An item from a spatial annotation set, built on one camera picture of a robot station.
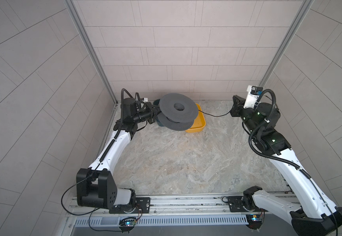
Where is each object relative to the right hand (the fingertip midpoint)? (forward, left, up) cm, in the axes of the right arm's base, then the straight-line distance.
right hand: (232, 95), depth 64 cm
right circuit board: (-42, -8, -42) cm, 60 cm away
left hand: (+3, +29, -8) cm, 31 cm away
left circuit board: (-40, +50, -37) cm, 74 cm away
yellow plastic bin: (+15, +9, -39) cm, 42 cm away
